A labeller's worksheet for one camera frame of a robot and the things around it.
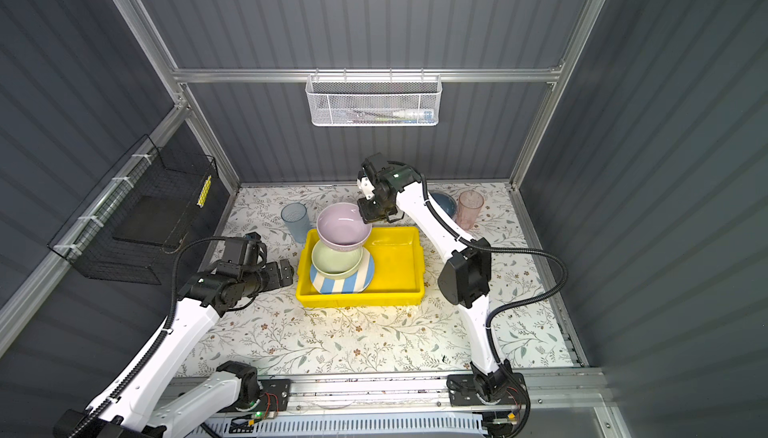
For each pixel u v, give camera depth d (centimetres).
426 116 91
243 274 60
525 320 85
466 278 54
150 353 43
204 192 83
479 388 65
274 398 72
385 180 62
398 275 94
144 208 74
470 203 99
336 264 91
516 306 56
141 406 39
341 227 87
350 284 88
